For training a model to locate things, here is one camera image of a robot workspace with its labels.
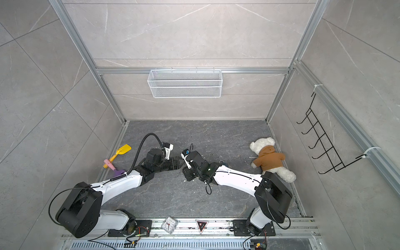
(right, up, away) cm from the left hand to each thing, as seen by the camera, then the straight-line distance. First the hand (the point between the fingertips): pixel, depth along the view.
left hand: (183, 157), depth 85 cm
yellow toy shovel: (-42, +3, +17) cm, 45 cm away
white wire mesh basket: (0, +46, +16) cm, 49 cm away
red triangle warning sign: (+11, -31, -11) cm, 35 cm away
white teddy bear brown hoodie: (+51, -2, +5) cm, 51 cm away
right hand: (+2, -6, -2) cm, 6 cm away
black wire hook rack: (+65, +5, -21) cm, 69 cm away
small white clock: (-5, -30, -12) cm, 33 cm away
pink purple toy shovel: (-41, -10, +7) cm, 43 cm away
